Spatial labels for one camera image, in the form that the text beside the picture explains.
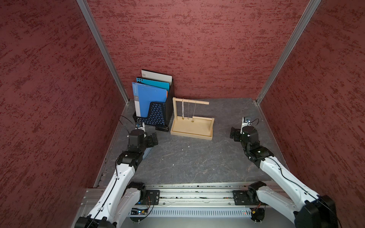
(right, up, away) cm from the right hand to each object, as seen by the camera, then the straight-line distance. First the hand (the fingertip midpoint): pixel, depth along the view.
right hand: (239, 130), depth 83 cm
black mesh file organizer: (-49, +9, +9) cm, 50 cm away
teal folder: (-47, +29, +9) cm, 56 cm away
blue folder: (-59, +22, +5) cm, 63 cm away
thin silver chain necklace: (-30, +12, +15) cm, 36 cm away
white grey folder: (-58, +37, +15) cm, 71 cm away
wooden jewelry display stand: (-25, 0, +23) cm, 34 cm away
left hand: (-54, -4, -1) cm, 54 cm away
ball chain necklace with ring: (-26, +12, +31) cm, 42 cm away
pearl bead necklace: (-34, +12, +12) cm, 38 cm away
